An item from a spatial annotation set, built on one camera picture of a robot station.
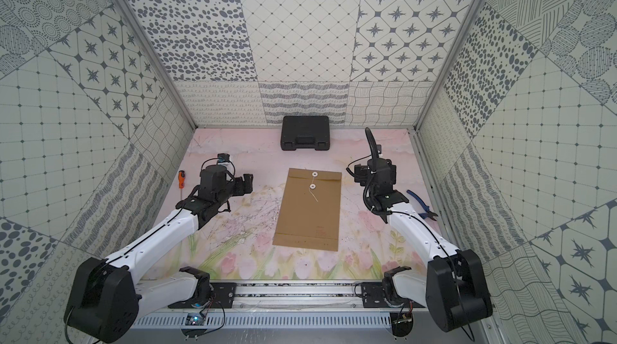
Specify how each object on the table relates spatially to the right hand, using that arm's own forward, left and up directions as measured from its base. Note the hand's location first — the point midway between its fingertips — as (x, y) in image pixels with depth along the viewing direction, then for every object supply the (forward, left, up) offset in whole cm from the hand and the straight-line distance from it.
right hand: (375, 167), depth 86 cm
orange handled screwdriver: (+1, +79, -14) cm, 81 cm away
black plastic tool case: (+29, +28, -11) cm, 42 cm away
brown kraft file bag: (-12, +24, -16) cm, 32 cm away
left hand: (-4, +47, 0) cm, 47 cm away
